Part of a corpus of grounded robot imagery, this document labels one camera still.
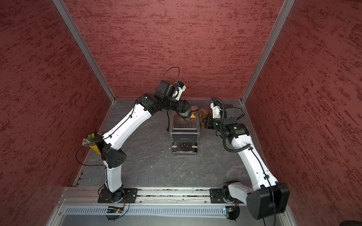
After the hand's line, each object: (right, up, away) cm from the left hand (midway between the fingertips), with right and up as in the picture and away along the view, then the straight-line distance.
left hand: (184, 107), depth 75 cm
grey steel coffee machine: (0, -13, -5) cm, 14 cm away
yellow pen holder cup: (-57, -20, +10) cm, 61 cm away
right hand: (+11, -9, +2) cm, 14 cm away
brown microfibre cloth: (+11, -4, 0) cm, 11 cm away
